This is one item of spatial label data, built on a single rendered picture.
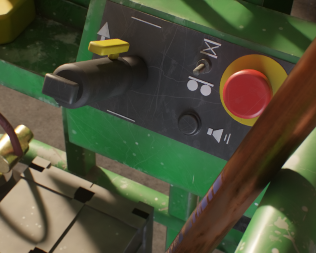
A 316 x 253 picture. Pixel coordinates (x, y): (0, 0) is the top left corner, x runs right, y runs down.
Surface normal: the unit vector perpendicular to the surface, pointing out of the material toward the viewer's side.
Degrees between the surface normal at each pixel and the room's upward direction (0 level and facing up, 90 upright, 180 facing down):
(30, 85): 90
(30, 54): 0
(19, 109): 0
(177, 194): 90
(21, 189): 0
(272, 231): 9
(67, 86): 58
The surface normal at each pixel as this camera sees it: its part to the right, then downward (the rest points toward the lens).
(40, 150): -0.04, -0.58
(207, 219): -0.70, 0.43
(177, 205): -0.45, 0.64
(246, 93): -0.37, 0.17
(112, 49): 0.89, 0.35
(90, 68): 0.64, -0.67
